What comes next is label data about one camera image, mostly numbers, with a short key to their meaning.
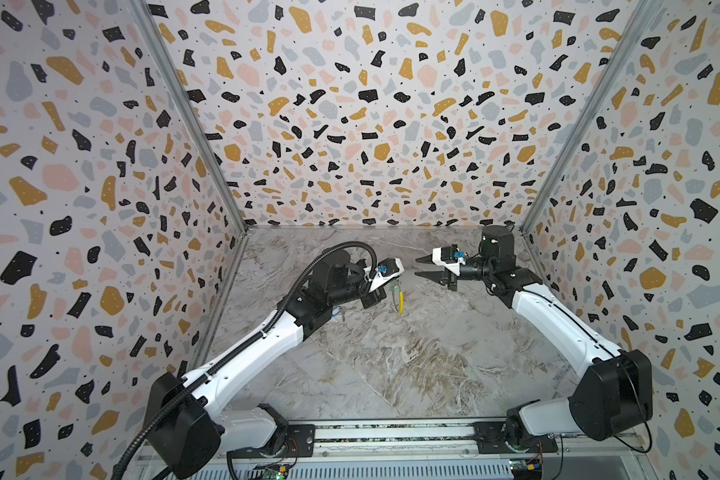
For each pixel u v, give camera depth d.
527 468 0.72
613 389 0.42
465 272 0.67
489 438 0.74
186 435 0.37
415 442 0.75
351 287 0.61
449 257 0.60
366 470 0.78
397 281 0.72
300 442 0.73
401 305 1.00
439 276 0.68
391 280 0.61
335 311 0.97
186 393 0.39
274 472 0.70
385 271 0.58
